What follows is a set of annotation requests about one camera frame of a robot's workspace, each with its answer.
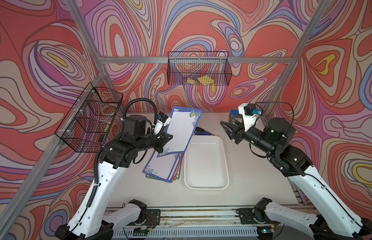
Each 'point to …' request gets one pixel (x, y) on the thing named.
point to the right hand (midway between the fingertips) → (225, 123)
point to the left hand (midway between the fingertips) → (172, 136)
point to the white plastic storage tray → (205, 163)
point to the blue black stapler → (200, 131)
